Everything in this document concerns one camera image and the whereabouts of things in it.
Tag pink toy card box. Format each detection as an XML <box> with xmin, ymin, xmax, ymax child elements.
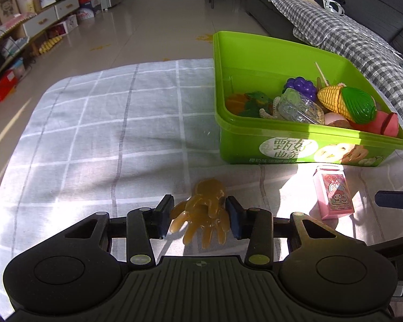
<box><xmin>314</xmin><ymin>165</ymin><xmax>355</xmax><ymax>220</ymax></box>

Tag clear plastic case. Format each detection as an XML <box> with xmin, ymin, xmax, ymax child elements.
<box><xmin>277</xmin><ymin>88</ymin><xmax>325</xmax><ymax>125</ymax></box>

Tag purple toy grapes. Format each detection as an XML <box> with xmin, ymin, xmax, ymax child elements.
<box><xmin>282</xmin><ymin>76</ymin><xmax>316</xmax><ymax>102</ymax></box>

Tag pink cabinet cloth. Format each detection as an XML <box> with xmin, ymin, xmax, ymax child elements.
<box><xmin>0</xmin><ymin>12</ymin><xmax>37</xmax><ymax>40</ymax></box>

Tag red storage box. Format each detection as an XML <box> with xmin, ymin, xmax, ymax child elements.
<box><xmin>0</xmin><ymin>69</ymin><xmax>19</xmax><ymax>103</ymax></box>

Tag amber rubber toy hand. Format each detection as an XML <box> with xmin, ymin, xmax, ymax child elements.
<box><xmin>169</xmin><ymin>179</ymin><xmax>231</xmax><ymax>248</ymax></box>

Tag green plastic storage bin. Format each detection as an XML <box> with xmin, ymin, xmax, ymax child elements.
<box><xmin>213</xmin><ymin>31</ymin><xmax>403</xmax><ymax>166</ymax></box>

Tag grey sofa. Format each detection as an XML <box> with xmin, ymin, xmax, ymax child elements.
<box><xmin>246</xmin><ymin>0</ymin><xmax>403</xmax><ymax>55</ymax></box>

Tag grey checked table cloth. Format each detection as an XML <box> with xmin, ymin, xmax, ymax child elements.
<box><xmin>0</xmin><ymin>59</ymin><xmax>403</xmax><ymax>317</ymax></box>

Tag yellow toy corn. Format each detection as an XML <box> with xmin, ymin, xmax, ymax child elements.
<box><xmin>316</xmin><ymin>85</ymin><xmax>377</xmax><ymax>124</ymax></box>

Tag pink toy ball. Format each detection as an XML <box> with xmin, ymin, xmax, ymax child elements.
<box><xmin>324</xmin><ymin>112</ymin><xmax>352</xmax><ymax>129</ymax></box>

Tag framed cartoon picture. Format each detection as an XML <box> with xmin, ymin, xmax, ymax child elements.
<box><xmin>0</xmin><ymin>0</ymin><xmax>21</xmax><ymax>25</ymax></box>

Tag white wooden tv cabinet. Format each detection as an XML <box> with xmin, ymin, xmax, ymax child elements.
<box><xmin>0</xmin><ymin>0</ymin><xmax>79</xmax><ymax>74</ymax></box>

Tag green toy vegetable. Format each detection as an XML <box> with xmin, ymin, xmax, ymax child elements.
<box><xmin>240</xmin><ymin>91</ymin><xmax>272</xmax><ymax>118</ymax></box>

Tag white carton box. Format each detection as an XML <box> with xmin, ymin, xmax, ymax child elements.
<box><xmin>47</xmin><ymin>14</ymin><xmax>78</xmax><ymax>39</ymax></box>

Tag checked sofa blanket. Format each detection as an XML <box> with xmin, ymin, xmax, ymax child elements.
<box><xmin>268</xmin><ymin>0</ymin><xmax>403</xmax><ymax>119</ymax></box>

